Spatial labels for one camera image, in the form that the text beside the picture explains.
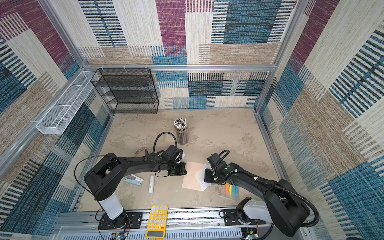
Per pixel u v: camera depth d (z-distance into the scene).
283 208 0.41
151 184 0.83
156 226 0.71
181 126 0.87
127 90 1.09
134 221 0.73
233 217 0.73
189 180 0.87
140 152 0.97
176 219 0.76
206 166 0.91
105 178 0.47
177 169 0.79
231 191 0.81
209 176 0.77
